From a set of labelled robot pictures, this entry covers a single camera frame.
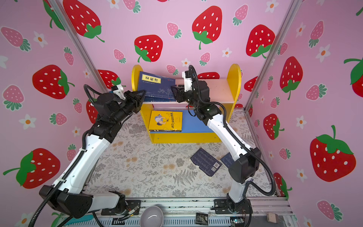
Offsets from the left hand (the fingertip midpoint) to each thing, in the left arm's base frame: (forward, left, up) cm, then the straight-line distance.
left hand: (146, 89), depth 63 cm
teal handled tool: (-47, +18, -16) cm, 53 cm away
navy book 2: (-12, -45, -47) cm, 66 cm away
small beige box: (-43, -62, -46) cm, 89 cm away
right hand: (+7, -12, -3) cm, 14 cm away
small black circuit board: (-44, -26, -45) cm, 69 cm away
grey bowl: (-43, -1, -47) cm, 64 cm away
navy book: (-13, -31, -47) cm, 58 cm away
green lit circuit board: (-44, -44, -48) cm, 79 cm away
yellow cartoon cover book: (+7, -2, -30) cm, 31 cm away
